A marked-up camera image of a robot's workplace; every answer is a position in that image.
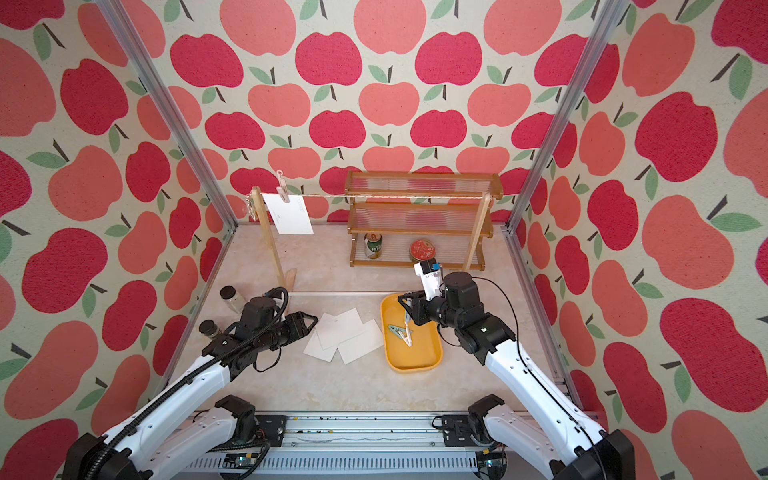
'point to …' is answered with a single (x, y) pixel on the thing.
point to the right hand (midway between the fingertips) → (404, 303)
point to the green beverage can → (373, 245)
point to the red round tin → (422, 250)
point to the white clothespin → (408, 337)
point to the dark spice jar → (209, 328)
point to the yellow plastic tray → (425, 352)
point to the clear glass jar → (229, 293)
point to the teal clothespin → (396, 330)
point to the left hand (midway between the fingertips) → (313, 328)
